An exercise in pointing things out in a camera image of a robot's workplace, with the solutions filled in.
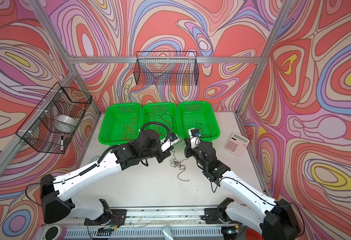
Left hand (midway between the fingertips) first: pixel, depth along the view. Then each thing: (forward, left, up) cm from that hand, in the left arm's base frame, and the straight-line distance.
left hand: (174, 146), depth 71 cm
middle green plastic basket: (+52, +14, -24) cm, 59 cm away
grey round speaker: (-33, +54, -19) cm, 66 cm away
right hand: (+6, -7, -4) cm, 10 cm away
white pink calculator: (+16, -42, -23) cm, 50 cm away
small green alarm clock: (+5, +50, -23) cm, 55 cm away
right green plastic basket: (+45, -20, -25) cm, 55 cm away
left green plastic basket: (+30, +47, -25) cm, 61 cm away
